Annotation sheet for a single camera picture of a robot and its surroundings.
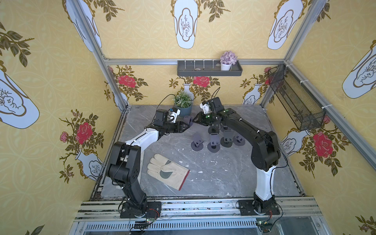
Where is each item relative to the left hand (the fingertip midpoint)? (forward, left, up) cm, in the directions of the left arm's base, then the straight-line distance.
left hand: (187, 126), depth 90 cm
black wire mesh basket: (+2, -67, +13) cm, 68 cm away
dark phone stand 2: (+8, -19, -16) cm, 26 cm away
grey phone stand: (+2, -1, +4) cm, 4 cm away
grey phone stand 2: (-8, -6, -9) cm, 14 cm away
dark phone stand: (-5, -26, -10) cm, 28 cm away
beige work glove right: (-23, +12, -14) cm, 29 cm away
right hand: (+1, -4, +2) cm, 4 cm away
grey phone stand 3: (-7, -18, -14) cm, 23 cm away
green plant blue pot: (+21, +1, 0) cm, 21 cm away
